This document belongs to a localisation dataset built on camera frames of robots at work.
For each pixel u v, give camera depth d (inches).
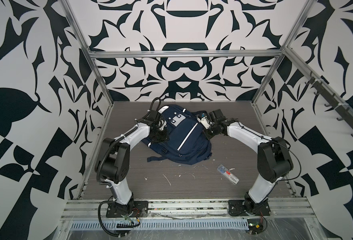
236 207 29.3
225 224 28.1
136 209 28.8
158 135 31.1
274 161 18.9
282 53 35.7
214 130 30.8
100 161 19.3
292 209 29.9
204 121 33.2
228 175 33.1
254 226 28.0
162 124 31.7
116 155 18.8
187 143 35.0
